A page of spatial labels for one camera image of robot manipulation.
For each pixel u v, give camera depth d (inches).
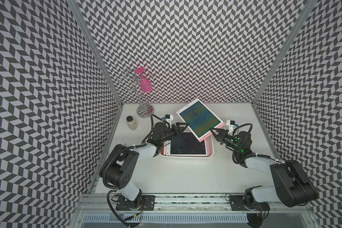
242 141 24.8
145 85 43.8
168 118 32.2
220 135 28.9
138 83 41.2
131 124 38.2
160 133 27.6
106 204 26.3
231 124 31.1
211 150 34.1
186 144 39.0
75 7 27.9
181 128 30.2
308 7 26.3
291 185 16.8
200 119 34.6
